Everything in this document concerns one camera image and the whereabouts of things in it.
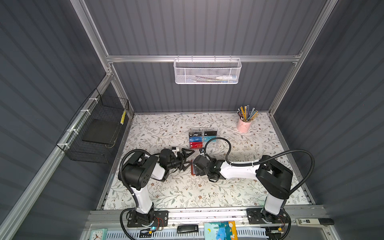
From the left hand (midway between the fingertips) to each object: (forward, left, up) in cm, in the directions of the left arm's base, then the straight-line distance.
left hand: (194, 156), depth 89 cm
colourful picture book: (-37, -10, -5) cm, 39 cm away
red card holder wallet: (-5, +2, -5) cm, 7 cm away
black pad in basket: (+5, +47, +22) cm, 52 cm away
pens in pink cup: (+28, -39, +6) cm, 49 cm away
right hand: (-4, -5, -5) cm, 8 cm away
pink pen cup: (+21, -36, +1) cm, 42 cm away
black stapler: (-36, +5, -3) cm, 36 cm away
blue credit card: (+13, -9, -1) cm, 16 cm away
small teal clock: (-35, +45, -5) cm, 57 cm away
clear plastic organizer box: (+14, -4, -1) cm, 15 cm away
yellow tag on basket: (+16, +39, +20) cm, 47 cm away
